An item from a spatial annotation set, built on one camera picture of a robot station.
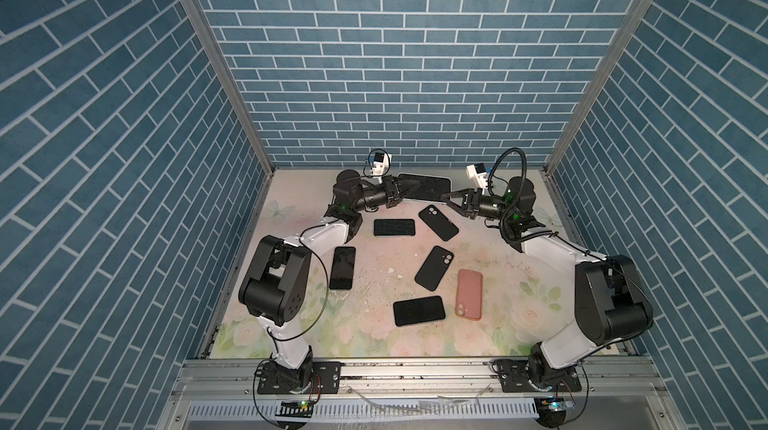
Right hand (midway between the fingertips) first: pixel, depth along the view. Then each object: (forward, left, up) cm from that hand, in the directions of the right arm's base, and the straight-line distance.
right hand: (441, 198), depth 78 cm
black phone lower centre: (-20, +4, -28) cm, 34 cm away
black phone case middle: (-6, 0, -27) cm, 28 cm away
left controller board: (-46, +33, -29) cm, 63 cm away
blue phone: (+3, +3, +1) cm, 4 cm away
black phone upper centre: (+11, +14, -30) cm, 35 cm away
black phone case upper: (+10, -3, -27) cm, 29 cm away
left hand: (+1, +6, +2) cm, 7 cm away
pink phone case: (-13, -11, -29) cm, 34 cm away
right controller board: (-41, -29, -30) cm, 58 cm away
